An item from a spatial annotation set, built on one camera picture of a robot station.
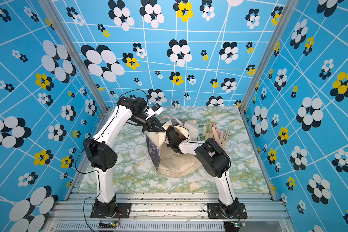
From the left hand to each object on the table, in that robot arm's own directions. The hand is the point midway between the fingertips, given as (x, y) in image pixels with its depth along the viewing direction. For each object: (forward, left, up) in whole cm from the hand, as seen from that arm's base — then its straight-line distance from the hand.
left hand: (165, 129), depth 72 cm
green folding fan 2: (+16, -28, -26) cm, 41 cm away
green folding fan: (+18, -25, -27) cm, 41 cm away
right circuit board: (-37, -34, -29) cm, 58 cm away
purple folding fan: (+17, -36, -26) cm, 48 cm away
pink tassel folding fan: (+14, -40, -27) cm, 50 cm away
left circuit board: (-37, +29, -31) cm, 56 cm away
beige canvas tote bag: (-5, 0, -26) cm, 26 cm away
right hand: (+15, -3, -24) cm, 29 cm away
